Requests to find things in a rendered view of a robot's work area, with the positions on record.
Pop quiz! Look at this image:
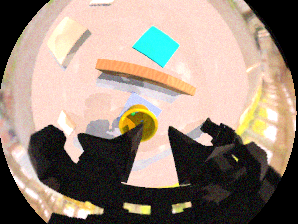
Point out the orange flat bar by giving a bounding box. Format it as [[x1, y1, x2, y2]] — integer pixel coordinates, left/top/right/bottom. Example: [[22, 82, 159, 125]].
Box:
[[94, 59, 196, 96]]

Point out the yellow plastic cup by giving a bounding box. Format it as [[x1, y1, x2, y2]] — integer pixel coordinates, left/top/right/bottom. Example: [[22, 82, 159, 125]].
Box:
[[118, 104, 158, 143]]

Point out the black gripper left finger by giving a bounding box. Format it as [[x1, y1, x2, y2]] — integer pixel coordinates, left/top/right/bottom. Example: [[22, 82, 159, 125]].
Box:
[[77, 123, 144, 184]]

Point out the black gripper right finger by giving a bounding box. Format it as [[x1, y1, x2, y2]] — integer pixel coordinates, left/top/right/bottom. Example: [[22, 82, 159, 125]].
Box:
[[168, 125, 234, 185]]

